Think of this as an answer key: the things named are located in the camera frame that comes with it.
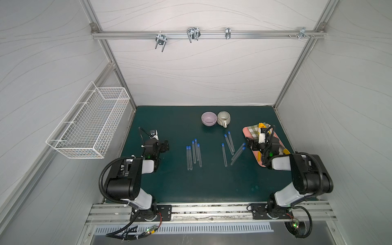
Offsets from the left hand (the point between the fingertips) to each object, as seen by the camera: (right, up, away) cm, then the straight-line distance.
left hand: (159, 140), depth 94 cm
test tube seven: (+44, +1, +8) cm, 44 cm away
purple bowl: (+33, +14, +16) cm, 39 cm away
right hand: (+62, +2, +1) cm, 62 cm away
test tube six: (+41, -11, -2) cm, 43 cm away
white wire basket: (-26, +8, -26) cm, 37 cm away
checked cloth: (+64, +6, +9) cm, 64 cm away
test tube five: (+26, -9, -1) cm, 27 cm away
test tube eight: (+47, -1, +6) cm, 48 cm away
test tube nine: (+54, -3, +4) cm, 54 cm away
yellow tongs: (+69, +9, +10) cm, 71 cm away
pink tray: (+59, -6, -6) cm, 60 cm away
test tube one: (+18, -8, 0) cm, 20 cm away
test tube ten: (+54, -6, +1) cm, 54 cm away
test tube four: (+23, -2, +4) cm, 24 cm away
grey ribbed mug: (+43, +14, +13) cm, 47 cm away
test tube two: (+20, -12, -4) cm, 24 cm away
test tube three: (+22, -9, -1) cm, 24 cm away
